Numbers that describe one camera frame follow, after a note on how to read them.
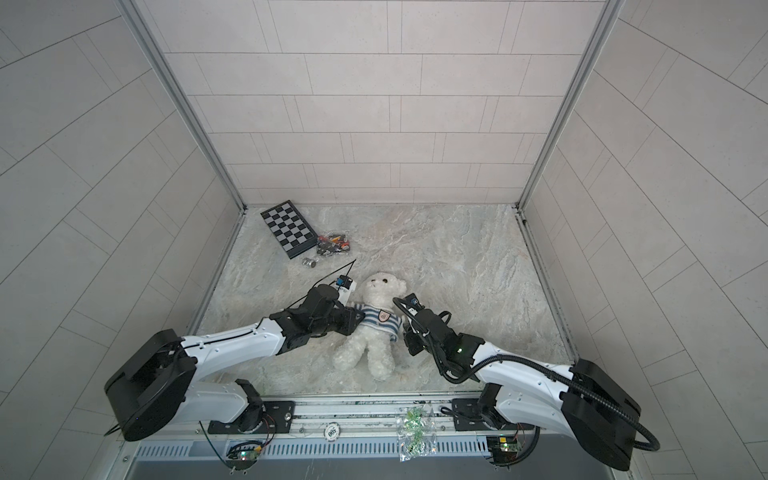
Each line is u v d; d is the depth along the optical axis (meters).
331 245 1.02
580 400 0.41
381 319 0.79
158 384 0.41
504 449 0.68
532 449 0.67
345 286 0.74
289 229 1.05
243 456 0.64
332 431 0.69
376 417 0.72
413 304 0.70
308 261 0.99
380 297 0.84
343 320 0.73
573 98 0.86
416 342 0.72
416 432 0.69
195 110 0.90
